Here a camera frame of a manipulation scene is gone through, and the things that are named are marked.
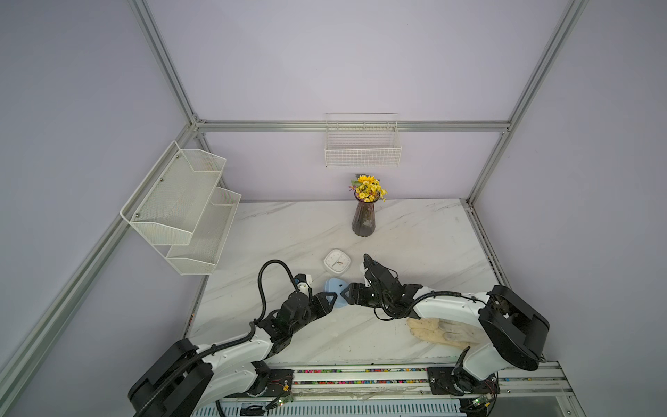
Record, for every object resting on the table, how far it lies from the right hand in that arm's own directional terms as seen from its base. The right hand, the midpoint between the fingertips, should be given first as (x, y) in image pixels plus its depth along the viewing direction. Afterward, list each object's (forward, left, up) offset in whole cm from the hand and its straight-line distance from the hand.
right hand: (351, 297), depth 86 cm
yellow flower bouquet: (+31, -7, +21) cm, 38 cm away
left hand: (-1, +6, +2) cm, 6 cm away
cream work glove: (-11, -31, -3) cm, 33 cm away
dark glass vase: (+29, -6, +4) cm, 30 cm away
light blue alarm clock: (+3, +5, +3) cm, 6 cm away
